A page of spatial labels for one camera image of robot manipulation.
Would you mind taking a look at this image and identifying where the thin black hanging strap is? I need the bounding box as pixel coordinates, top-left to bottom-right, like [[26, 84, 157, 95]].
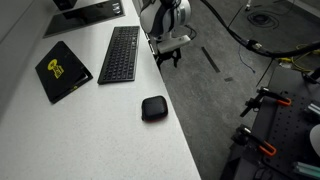
[[255, 57, 276, 88]]

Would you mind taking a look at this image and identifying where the black computer keyboard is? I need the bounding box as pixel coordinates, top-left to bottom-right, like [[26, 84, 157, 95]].
[[97, 25, 141, 85]]

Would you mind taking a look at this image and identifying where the white metal leg with caster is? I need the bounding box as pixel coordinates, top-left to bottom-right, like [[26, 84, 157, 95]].
[[244, 0, 253, 13]]

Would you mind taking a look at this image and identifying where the black perforated robot table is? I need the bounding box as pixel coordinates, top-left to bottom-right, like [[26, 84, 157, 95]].
[[219, 64, 320, 180]]

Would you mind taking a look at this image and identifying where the long silver aluminium profile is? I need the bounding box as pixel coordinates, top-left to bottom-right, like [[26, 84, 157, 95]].
[[292, 161, 320, 180]]

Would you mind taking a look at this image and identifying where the black clamp with orange handle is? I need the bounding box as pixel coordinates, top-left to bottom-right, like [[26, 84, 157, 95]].
[[229, 124, 278, 158], [239, 86, 293, 118]]

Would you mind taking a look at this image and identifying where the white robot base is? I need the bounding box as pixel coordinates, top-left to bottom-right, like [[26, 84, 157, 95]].
[[309, 123, 320, 158]]

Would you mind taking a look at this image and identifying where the long black floor strip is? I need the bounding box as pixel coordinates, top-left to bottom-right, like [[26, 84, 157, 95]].
[[200, 46, 222, 74]]

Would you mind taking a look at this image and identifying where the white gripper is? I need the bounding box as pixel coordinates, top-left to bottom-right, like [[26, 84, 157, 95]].
[[155, 34, 192, 71]]

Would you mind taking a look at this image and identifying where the yellow cable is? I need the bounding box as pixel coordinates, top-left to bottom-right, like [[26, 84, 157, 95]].
[[278, 43, 320, 74]]

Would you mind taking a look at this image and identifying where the thick black cable bundle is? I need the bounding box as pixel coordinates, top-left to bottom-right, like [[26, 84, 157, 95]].
[[199, 0, 320, 60]]

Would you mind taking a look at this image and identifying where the black glossy monitor base plate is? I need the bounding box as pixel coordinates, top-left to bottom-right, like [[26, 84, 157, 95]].
[[43, 0, 126, 39]]

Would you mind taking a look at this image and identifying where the black notebook with yellow logo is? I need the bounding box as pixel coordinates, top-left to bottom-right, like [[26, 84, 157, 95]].
[[34, 40, 94, 104]]

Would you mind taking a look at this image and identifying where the thin blue cable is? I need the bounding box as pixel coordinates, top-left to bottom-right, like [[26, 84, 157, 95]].
[[237, 43, 257, 74]]

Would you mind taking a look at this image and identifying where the coiled black cable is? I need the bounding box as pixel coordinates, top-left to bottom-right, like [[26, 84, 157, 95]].
[[246, 9, 280, 30]]

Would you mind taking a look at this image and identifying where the black mount bracket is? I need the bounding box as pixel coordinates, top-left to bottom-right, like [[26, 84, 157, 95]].
[[301, 66, 320, 89]]

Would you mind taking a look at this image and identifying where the black pouch with red zipper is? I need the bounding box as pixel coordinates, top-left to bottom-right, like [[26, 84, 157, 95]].
[[141, 95, 169, 123]]

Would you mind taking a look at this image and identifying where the short silver aluminium profile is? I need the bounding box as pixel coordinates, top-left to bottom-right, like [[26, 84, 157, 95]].
[[303, 102, 320, 118]]

